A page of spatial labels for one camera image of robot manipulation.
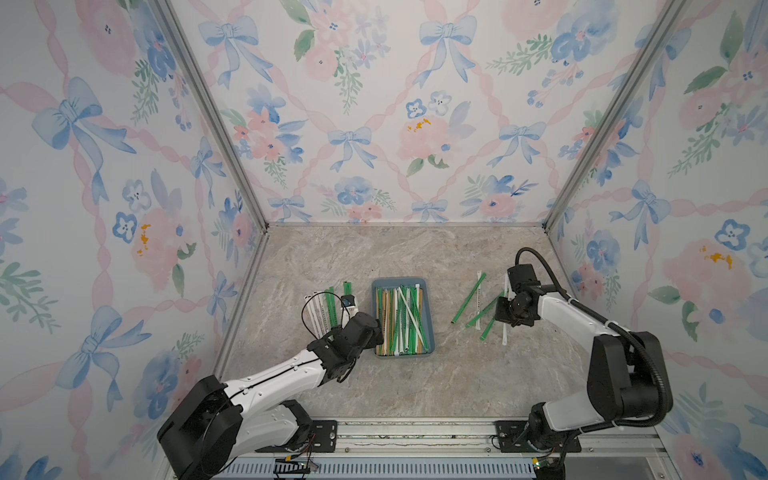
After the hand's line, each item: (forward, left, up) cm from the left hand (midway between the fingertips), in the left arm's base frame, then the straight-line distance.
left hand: (370, 323), depth 86 cm
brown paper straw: (+11, -16, -7) cm, 20 cm away
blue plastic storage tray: (+9, -10, -7) cm, 15 cm away
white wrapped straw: (+8, +20, -7) cm, 23 cm away
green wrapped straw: (+17, +9, -8) cm, 21 cm away
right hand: (+5, -41, -3) cm, 42 cm away
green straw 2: (+2, -36, -7) cm, 37 cm away
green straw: (+4, -7, -6) cm, 10 cm away
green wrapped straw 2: (+16, +15, -9) cm, 23 cm away
